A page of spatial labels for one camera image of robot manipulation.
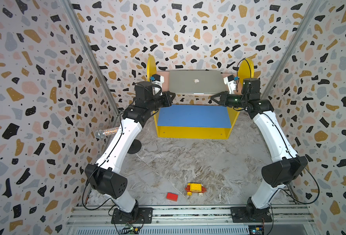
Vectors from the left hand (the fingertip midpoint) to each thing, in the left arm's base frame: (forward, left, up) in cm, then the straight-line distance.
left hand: (176, 93), depth 70 cm
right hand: (0, -17, -3) cm, 17 cm away
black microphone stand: (-5, +29, -41) cm, 50 cm away
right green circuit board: (-51, -38, -44) cm, 77 cm away
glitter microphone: (-8, +42, -20) cm, 47 cm away
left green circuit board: (-50, +23, -44) cm, 70 cm away
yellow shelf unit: (+14, -12, -31) cm, 36 cm away
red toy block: (-35, +3, -42) cm, 55 cm away
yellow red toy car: (-32, -9, -37) cm, 50 cm away
